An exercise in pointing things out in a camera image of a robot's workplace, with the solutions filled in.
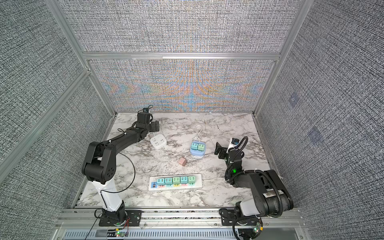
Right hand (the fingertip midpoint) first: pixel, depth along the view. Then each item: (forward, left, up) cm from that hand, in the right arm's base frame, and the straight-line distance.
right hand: (224, 143), depth 90 cm
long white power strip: (-23, +41, -7) cm, 47 cm away
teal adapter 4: (-21, +24, -3) cm, 32 cm away
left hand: (+15, +47, +3) cm, 49 cm away
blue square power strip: (-2, +17, -8) cm, 19 cm away
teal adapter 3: (-22, +32, -3) cm, 39 cm away
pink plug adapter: (-7, +26, -8) cm, 28 cm away
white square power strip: (+7, +42, -6) cm, 43 cm away
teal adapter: (0, +18, -2) cm, 18 cm away
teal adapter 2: (-22, +36, -2) cm, 43 cm away
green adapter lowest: (-21, +20, -3) cm, 29 cm away
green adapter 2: (-22, +28, -2) cm, 36 cm away
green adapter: (-1, +14, -3) cm, 14 cm away
